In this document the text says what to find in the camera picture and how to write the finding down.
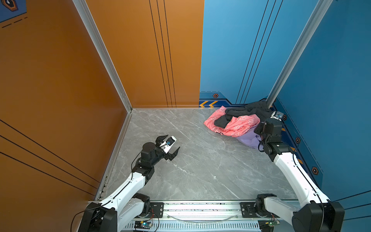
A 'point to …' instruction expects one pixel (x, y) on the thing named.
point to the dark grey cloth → (260, 108)
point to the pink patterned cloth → (236, 126)
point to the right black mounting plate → (248, 210)
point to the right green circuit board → (271, 224)
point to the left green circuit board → (139, 224)
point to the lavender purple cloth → (253, 139)
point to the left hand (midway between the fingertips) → (172, 139)
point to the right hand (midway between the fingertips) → (261, 122)
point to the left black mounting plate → (156, 210)
